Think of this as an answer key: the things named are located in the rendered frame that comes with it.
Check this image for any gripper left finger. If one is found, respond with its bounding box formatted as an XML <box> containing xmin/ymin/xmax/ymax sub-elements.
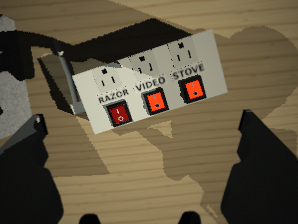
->
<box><xmin>0</xmin><ymin>113</ymin><xmax>64</xmax><ymax>224</ymax></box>

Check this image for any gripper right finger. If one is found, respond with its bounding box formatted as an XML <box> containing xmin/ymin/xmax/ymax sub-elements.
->
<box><xmin>220</xmin><ymin>109</ymin><xmax>298</xmax><ymax>224</ymax></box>

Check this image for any white power strip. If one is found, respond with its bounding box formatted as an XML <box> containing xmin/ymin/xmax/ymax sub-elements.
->
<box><xmin>53</xmin><ymin>29</ymin><xmax>228</xmax><ymax>134</ymax></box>

